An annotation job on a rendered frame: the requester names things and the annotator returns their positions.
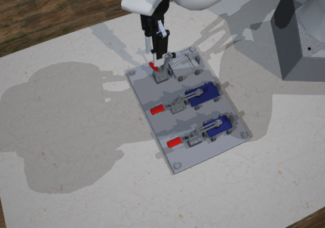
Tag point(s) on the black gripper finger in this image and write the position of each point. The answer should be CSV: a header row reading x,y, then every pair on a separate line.
x,y
148,36
159,40

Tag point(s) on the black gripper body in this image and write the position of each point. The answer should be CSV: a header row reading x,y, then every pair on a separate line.
x,y
157,15

